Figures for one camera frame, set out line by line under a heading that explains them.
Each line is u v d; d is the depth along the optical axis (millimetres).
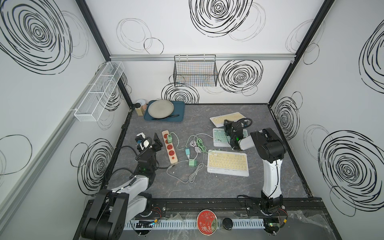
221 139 994
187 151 910
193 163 867
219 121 1051
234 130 807
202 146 937
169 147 931
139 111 1092
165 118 1108
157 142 770
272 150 566
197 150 916
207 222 669
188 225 697
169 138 919
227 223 617
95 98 755
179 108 1199
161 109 1168
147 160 626
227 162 889
